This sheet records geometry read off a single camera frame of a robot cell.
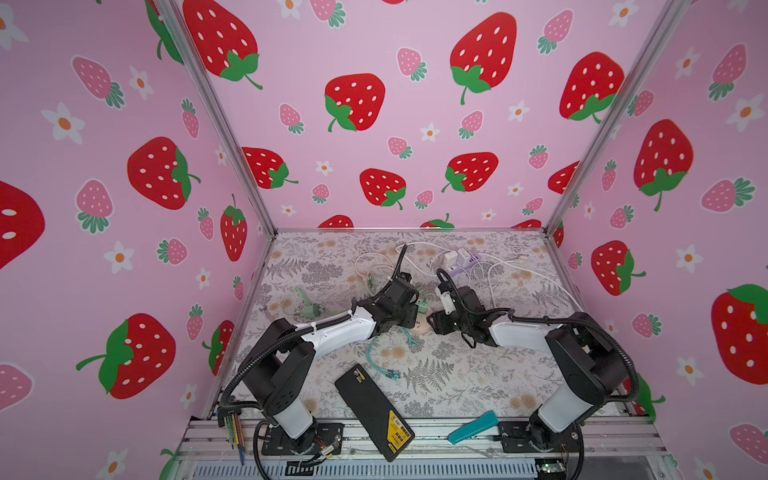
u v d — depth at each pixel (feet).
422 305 2.99
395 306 2.22
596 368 1.52
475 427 2.49
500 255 3.75
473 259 3.62
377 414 2.53
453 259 3.39
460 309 2.43
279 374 1.47
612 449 2.41
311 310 3.13
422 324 3.04
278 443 2.40
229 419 2.50
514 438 2.39
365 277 3.38
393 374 2.76
